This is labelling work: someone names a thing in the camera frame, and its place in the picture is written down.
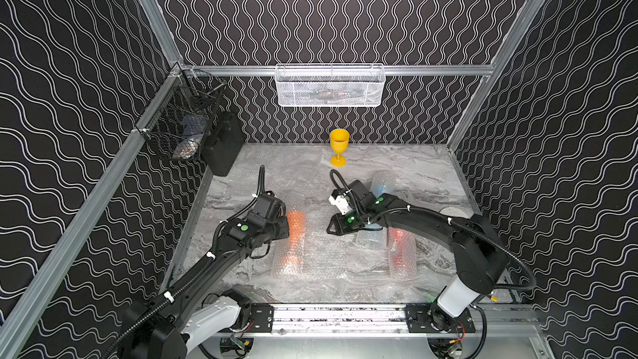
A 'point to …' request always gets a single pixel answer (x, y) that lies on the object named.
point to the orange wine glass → (309, 252)
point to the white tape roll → (454, 212)
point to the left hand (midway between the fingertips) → (284, 222)
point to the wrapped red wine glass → (402, 253)
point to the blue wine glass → (374, 239)
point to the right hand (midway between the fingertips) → (330, 229)
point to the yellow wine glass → (339, 139)
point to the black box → (223, 142)
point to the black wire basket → (177, 123)
